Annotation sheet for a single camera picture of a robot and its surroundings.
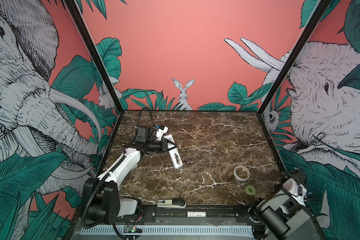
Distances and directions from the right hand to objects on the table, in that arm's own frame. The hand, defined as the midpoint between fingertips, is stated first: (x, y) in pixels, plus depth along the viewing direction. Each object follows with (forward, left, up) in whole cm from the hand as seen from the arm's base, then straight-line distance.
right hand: (281, 194), depth 80 cm
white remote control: (+15, +58, +17) cm, 63 cm away
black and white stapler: (-6, +58, +5) cm, 58 cm away
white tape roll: (+12, +19, -1) cm, 22 cm away
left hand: (+20, +58, +19) cm, 64 cm away
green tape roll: (+2, +16, -1) cm, 16 cm away
